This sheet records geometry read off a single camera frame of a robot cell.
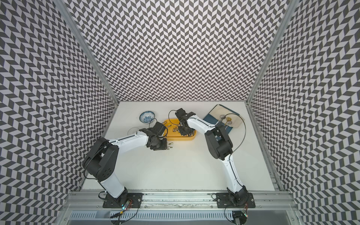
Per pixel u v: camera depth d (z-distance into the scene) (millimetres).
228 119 1061
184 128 858
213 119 1081
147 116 1082
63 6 712
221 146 564
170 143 905
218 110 1075
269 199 753
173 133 993
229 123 1031
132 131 911
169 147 919
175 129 1020
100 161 462
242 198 648
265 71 941
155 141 706
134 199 727
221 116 1063
